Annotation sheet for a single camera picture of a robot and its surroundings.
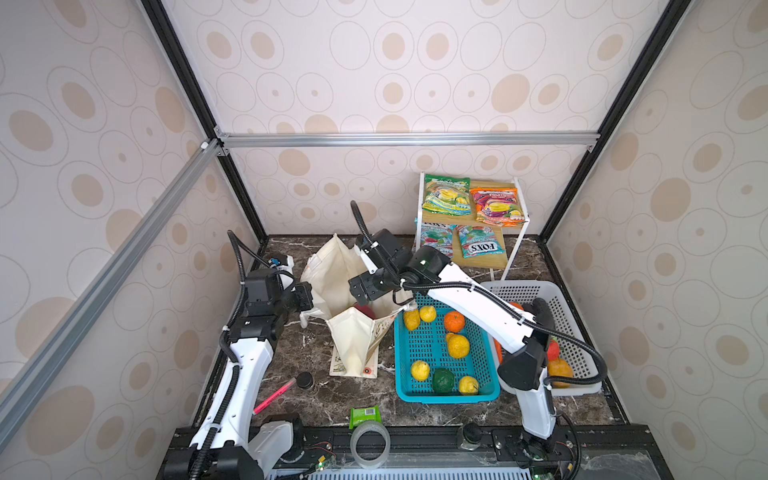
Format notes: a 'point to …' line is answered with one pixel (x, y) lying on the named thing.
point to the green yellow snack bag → (447, 195)
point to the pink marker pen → (279, 392)
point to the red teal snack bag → (439, 236)
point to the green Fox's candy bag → (478, 241)
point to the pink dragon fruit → (366, 310)
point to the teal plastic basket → (444, 354)
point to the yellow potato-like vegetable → (559, 368)
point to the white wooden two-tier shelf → (475, 224)
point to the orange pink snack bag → (498, 206)
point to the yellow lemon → (412, 319)
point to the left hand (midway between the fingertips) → (316, 280)
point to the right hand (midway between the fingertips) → (367, 281)
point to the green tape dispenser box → (360, 415)
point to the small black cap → (305, 380)
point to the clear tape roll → (374, 427)
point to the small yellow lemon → (427, 313)
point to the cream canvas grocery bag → (356, 331)
